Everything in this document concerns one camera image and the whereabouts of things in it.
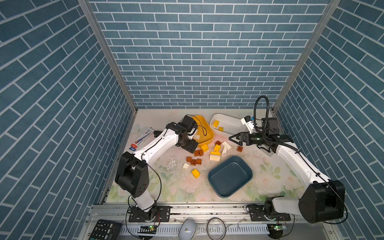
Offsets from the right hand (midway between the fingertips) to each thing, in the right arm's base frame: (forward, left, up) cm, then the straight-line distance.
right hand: (233, 136), depth 79 cm
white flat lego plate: (+7, 0, -20) cm, 21 cm away
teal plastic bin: (-14, +1, -22) cm, 26 cm away
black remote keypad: (-44, +58, -18) cm, 75 cm away
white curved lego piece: (+3, +2, -20) cm, 20 cm away
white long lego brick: (-3, +8, -20) cm, 22 cm away
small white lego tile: (-9, +26, -21) cm, 35 cm away
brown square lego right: (+5, -8, -20) cm, 22 cm away
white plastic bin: (+25, 0, -21) cm, 33 cm away
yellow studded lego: (+20, +5, -20) cm, 29 cm away
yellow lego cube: (+25, +8, -20) cm, 33 cm away
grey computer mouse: (-41, +20, -12) cm, 47 cm away
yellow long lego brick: (0, +8, -20) cm, 22 cm away
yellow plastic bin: (+14, +15, -20) cm, 28 cm away
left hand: (-2, +24, -9) cm, 26 cm away
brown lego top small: (+8, +6, -19) cm, 22 cm away
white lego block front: (+10, +21, -17) cm, 29 cm away
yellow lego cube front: (-14, +19, -20) cm, 31 cm away
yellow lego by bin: (+3, +15, -19) cm, 24 cm away
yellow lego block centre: (+4, +7, -19) cm, 21 cm away
